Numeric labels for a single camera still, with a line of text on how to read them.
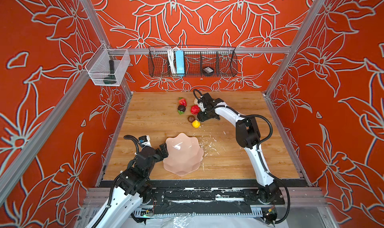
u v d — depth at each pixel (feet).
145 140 2.16
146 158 1.79
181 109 3.42
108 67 2.86
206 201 2.39
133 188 1.68
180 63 2.94
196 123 3.20
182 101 3.62
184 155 2.85
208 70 3.13
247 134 2.03
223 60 3.30
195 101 3.29
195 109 3.40
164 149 2.29
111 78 2.60
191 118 3.29
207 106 2.69
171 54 2.87
